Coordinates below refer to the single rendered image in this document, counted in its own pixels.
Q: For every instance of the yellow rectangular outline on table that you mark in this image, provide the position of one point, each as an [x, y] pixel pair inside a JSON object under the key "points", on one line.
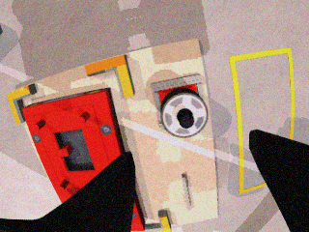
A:
{"points": [[232, 62]]}

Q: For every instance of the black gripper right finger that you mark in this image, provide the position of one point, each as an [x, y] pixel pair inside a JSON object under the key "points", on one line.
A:
{"points": [[284, 165]]}

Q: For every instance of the black wheel with beige hub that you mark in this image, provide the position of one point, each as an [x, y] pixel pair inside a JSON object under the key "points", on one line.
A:
{"points": [[175, 101]]}

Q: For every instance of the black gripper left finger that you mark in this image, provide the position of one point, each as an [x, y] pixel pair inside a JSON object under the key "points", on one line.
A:
{"points": [[105, 204]]}

